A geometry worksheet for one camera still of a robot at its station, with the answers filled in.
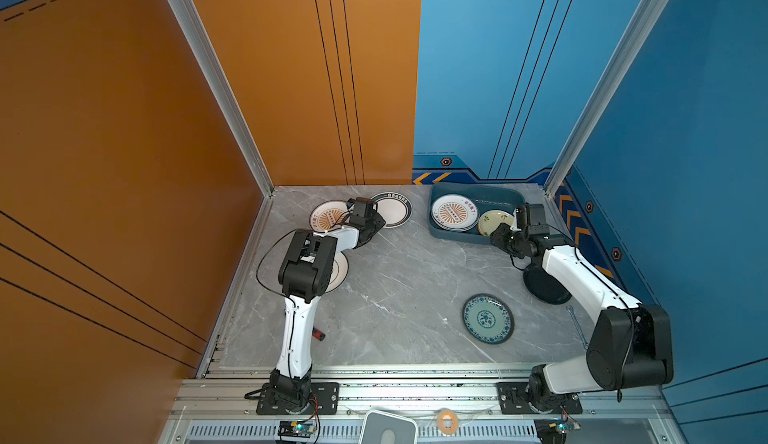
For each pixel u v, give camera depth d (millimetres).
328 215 1118
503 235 792
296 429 707
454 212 1098
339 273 961
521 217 698
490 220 1081
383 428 657
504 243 786
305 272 599
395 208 1131
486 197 1162
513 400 725
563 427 698
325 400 731
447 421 709
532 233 669
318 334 831
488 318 867
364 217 870
